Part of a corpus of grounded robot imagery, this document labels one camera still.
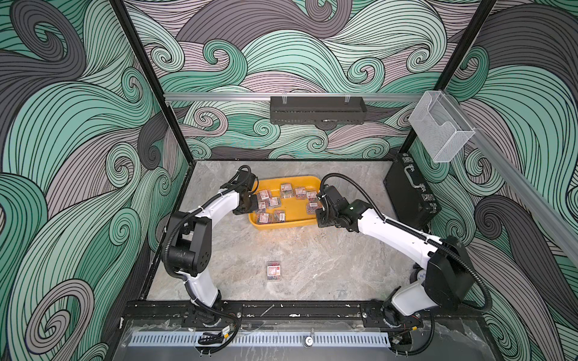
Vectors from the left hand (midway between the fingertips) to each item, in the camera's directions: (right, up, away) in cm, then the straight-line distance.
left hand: (250, 205), depth 94 cm
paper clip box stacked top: (+15, +6, +8) cm, 18 cm away
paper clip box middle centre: (+10, 0, +7) cm, 12 cm away
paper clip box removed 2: (+6, -6, +1) cm, 8 cm away
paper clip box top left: (+5, +3, +10) cm, 11 cm away
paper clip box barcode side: (+12, -5, +1) cm, 13 cm away
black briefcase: (+63, +3, -11) cm, 64 cm away
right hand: (+28, -4, -9) cm, 30 cm away
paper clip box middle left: (+5, -1, +5) cm, 7 cm away
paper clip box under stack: (+22, +4, +10) cm, 25 cm away
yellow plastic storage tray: (+20, -3, +6) cm, 21 cm away
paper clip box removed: (+11, -23, -13) cm, 28 cm away
